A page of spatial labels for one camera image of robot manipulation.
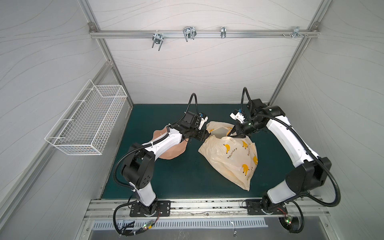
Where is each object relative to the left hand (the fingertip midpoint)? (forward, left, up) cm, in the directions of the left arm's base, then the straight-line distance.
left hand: (203, 133), depth 87 cm
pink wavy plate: (-7, +16, -11) cm, 21 cm away
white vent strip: (-44, +30, -14) cm, 55 cm away
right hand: (-8, -13, +9) cm, 17 cm away
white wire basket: (-9, +56, +17) cm, 59 cm away
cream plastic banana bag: (-16, -16, +2) cm, 23 cm away
